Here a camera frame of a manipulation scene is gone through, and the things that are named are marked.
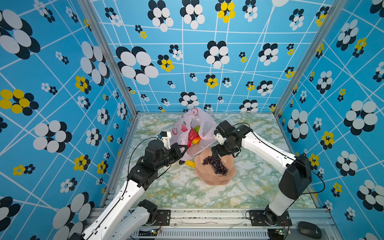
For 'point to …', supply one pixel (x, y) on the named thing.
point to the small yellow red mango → (196, 140)
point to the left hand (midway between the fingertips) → (190, 146)
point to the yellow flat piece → (190, 163)
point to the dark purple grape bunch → (217, 164)
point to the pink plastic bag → (189, 120)
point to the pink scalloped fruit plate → (206, 173)
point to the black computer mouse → (310, 229)
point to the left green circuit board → (148, 232)
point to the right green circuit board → (276, 234)
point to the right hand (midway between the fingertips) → (220, 153)
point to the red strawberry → (192, 135)
